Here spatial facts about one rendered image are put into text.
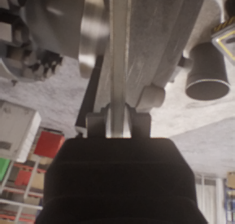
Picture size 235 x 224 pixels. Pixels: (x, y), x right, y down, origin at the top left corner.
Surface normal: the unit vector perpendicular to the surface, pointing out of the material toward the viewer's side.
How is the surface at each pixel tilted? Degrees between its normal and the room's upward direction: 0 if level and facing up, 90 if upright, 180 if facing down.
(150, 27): 40
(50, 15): 26
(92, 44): 21
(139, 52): 32
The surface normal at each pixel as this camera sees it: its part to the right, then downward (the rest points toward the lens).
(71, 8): -0.12, 0.51
